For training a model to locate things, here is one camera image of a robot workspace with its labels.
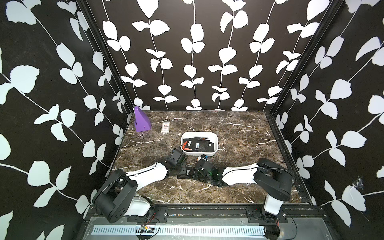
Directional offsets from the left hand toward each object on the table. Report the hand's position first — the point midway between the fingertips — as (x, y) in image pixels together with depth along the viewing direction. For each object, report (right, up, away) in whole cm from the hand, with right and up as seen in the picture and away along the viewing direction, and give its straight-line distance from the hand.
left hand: (185, 166), depth 89 cm
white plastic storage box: (+18, +18, +12) cm, 28 cm away
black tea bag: (+9, +13, +5) cm, 16 cm away
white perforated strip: (0, -25, -19) cm, 32 cm away
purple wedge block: (-31, +28, +12) cm, 44 cm away
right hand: (+1, -3, -4) cm, 5 cm away
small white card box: (-16, +23, +19) cm, 34 cm away
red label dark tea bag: (+2, +13, +6) cm, 14 cm away
